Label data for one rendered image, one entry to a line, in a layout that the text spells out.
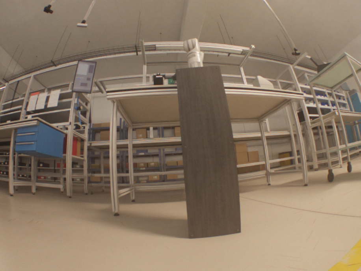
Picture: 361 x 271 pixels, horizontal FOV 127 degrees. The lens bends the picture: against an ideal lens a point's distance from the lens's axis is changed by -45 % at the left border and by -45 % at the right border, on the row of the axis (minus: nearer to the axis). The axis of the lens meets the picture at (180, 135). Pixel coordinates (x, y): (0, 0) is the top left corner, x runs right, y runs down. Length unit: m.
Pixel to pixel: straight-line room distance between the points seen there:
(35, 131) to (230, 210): 2.01
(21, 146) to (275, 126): 7.65
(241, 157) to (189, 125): 4.27
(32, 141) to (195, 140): 1.80
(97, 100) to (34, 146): 4.86
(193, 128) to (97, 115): 5.73
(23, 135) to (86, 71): 1.24
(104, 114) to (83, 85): 3.86
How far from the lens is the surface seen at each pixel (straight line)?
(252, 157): 5.14
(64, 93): 3.02
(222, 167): 0.73
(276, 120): 7.46
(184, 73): 0.88
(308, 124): 3.42
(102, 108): 6.38
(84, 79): 2.51
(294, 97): 1.87
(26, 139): 2.17
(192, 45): 1.14
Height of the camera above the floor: 0.31
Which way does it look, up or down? 13 degrees up
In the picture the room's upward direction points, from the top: 4 degrees counter-clockwise
